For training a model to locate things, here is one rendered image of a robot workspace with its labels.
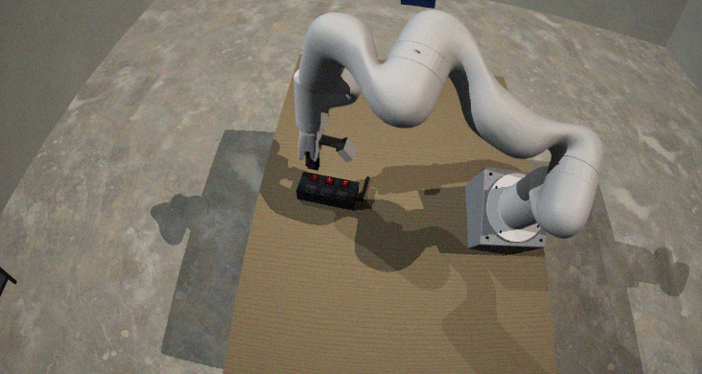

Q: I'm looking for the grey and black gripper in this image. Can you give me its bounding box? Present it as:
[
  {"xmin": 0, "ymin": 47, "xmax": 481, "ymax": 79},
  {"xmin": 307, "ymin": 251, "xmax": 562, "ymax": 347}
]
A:
[{"xmin": 298, "ymin": 127, "xmax": 326, "ymax": 171}]

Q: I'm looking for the black power strip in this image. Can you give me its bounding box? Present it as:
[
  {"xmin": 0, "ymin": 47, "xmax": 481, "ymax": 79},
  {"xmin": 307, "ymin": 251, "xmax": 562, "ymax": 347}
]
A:
[{"xmin": 296, "ymin": 172, "xmax": 369, "ymax": 210}]

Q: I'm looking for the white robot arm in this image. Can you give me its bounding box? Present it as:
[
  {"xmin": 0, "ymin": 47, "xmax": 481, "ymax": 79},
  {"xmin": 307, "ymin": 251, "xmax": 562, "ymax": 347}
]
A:
[{"xmin": 293, "ymin": 10, "xmax": 604, "ymax": 243}]

